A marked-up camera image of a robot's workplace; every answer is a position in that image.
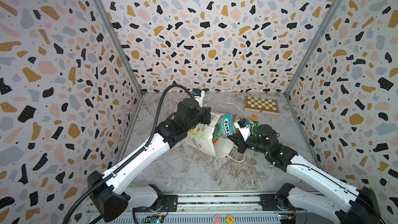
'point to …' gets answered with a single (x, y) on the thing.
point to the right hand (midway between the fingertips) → (227, 134)
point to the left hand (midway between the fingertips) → (212, 105)
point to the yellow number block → (229, 219)
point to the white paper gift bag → (202, 138)
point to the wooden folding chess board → (261, 105)
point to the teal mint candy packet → (224, 128)
